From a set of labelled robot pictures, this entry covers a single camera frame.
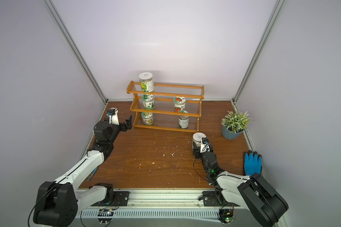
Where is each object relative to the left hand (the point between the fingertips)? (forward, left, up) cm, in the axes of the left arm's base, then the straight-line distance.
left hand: (125, 114), depth 81 cm
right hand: (-9, -45, -13) cm, 48 cm away
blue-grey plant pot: (-4, -65, -16) cm, 67 cm away
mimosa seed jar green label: (+12, -12, -1) cm, 17 cm away
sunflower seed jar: (+8, -10, -14) cm, 19 cm away
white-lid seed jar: (-8, -43, -12) cm, 45 cm away
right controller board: (-46, -55, -24) cm, 76 cm away
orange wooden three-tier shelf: (+8, -22, -9) cm, 24 cm away
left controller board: (-47, +7, -27) cm, 54 cm away
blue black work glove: (-19, -77, -22) cm, 82 cm away
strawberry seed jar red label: (+10, -32, 0) cm, 33 cm away
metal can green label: (+5, -35, -14) cm, 38 cm away
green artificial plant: (0, -67, -6) cm, 68 cm away
